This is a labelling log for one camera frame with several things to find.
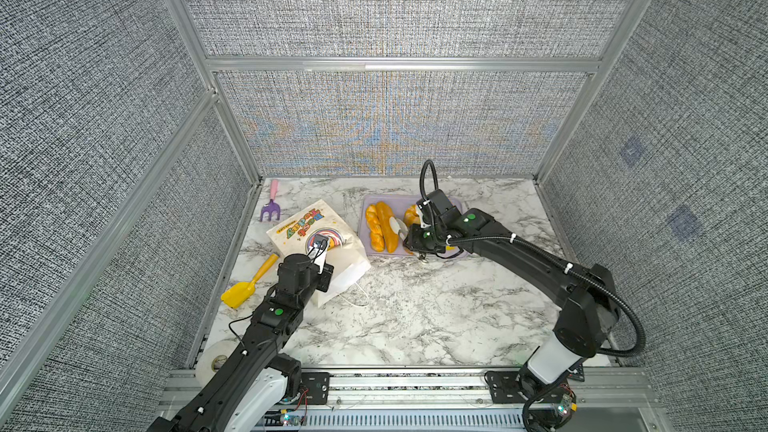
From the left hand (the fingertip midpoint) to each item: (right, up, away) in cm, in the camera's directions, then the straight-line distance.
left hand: (323, 256), depth 82 cm
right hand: (+23, +4, +1) cm, 23 cm away
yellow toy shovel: (-27, -13, +9) cm, 31 cm away
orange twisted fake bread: (+15, +2, +17) cm, 23 cm away
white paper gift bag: (-2, +6, +5) cm, 8 cm away
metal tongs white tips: (+21, +8, +5) cm, 23 cm away
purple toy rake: (-24, +14, +28) cm, 39 cm away
